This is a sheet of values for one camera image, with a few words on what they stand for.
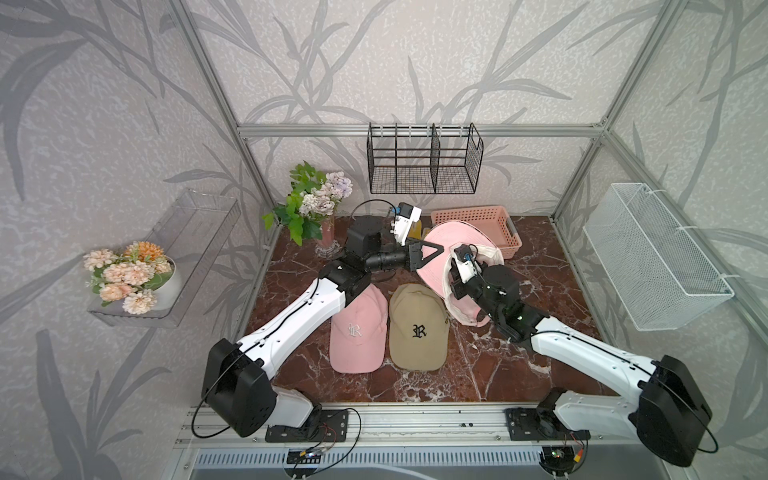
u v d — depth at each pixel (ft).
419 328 2.71
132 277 1.65
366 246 1.82
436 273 2.24
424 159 3.44
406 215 2.06
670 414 1.32
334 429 2.37
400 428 2.51
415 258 2.01
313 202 2.71
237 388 1.31
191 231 2.47
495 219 3.85
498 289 1.85
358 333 2.71
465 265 2.15
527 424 2.37
